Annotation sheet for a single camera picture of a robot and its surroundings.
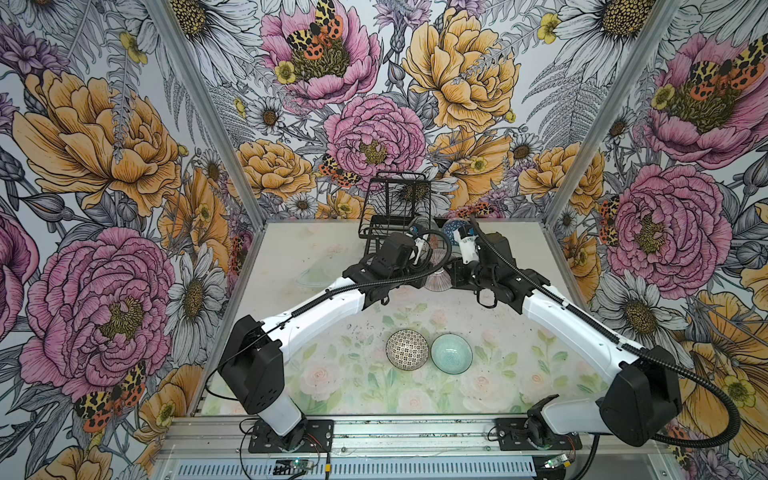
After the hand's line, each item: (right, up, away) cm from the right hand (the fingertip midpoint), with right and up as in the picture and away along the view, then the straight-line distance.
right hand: (447, 273), depth 82 cm
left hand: (-7, +1, -1) cm, 7 cm away
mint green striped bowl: (+2, -23, +5) cm, 24 cm away
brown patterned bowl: (-11, -22, +5) cm, 25 cm away
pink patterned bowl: (-2, -2, 0) cm, 3 cm away
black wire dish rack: (-13, +25, +37) cm, 47 cm away
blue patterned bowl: (+7, +15, +29) cm, 33 cm away
